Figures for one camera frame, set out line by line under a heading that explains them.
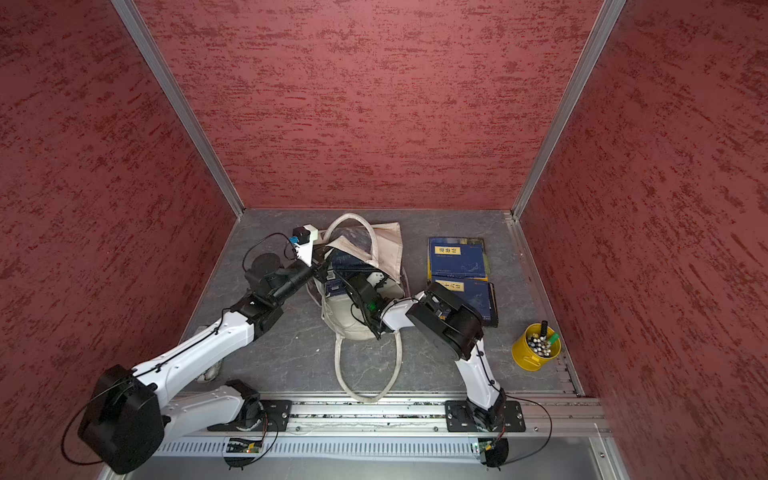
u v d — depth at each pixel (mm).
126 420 389
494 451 719
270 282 585
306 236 629
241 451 724
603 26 726
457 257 1033
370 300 745
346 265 976
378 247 771
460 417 739
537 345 698
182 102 878
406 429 730
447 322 543
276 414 744
